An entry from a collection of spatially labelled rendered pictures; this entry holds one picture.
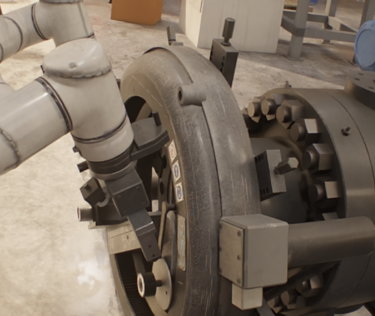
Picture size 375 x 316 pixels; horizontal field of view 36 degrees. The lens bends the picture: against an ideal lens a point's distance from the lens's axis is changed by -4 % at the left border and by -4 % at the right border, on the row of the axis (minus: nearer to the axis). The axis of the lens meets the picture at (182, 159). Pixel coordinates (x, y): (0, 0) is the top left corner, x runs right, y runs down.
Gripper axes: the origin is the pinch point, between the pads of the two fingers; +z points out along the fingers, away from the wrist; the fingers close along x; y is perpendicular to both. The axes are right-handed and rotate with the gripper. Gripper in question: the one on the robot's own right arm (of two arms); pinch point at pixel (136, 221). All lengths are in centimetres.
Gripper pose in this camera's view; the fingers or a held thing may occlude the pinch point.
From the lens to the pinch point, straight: 100.5
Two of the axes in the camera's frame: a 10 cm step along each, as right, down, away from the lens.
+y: -9.0, 4.0, -1.6
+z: 2.1, 7.4, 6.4
